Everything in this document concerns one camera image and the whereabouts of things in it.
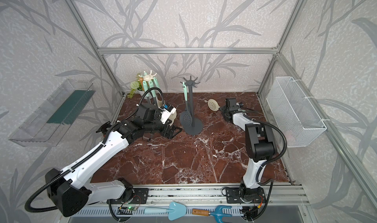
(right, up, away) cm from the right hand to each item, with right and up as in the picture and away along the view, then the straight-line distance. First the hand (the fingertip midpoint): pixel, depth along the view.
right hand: (221, 108), depth 101 cm
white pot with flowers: (-61, +15, +5) cm, 63 cm away
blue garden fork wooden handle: (-15, -48, -33) cm, 60 cm away
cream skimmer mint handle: (-5, +2, +11) cm, 12 cm away
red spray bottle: (-70, -12, -18) cm, 73 cm away
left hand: (-27, -9, -27) cm, 39 cm away
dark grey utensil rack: (-17, -13, -1) cm, 22 cm away
